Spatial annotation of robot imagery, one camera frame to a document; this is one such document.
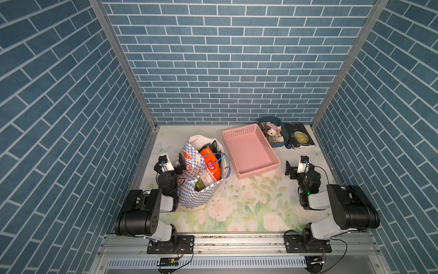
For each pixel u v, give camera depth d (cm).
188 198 67
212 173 75
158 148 108
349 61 89
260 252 73
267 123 112
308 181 71
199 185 75
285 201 87
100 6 69
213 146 82
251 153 103
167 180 67
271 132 109
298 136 113
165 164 73
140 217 44
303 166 79
